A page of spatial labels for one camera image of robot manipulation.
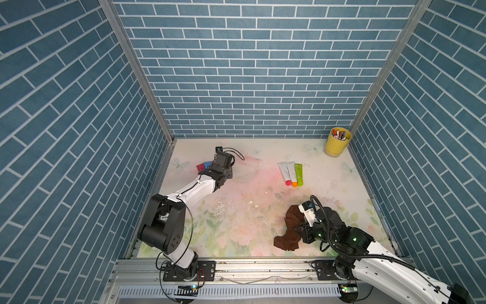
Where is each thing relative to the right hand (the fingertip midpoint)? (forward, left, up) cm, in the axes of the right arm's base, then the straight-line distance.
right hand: (295, 230), depth 77 cm
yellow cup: (+48, -25, +6) cm, 55 cm away
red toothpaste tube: (+33, +50, -5) cm, 60 cm away
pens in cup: (+55, -29, +5) cm, 62 cm away
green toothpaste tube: (+35, -6, -6) cm, 36 cm away
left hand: (+26, +32, +5) cm, 42 cm away
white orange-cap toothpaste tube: (+36, -2, -6) cm, 36 cm away
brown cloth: (-3, +2, -2) cm, 4 cm away
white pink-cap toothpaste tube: (+32, +2, -5) cm, 33 cm away
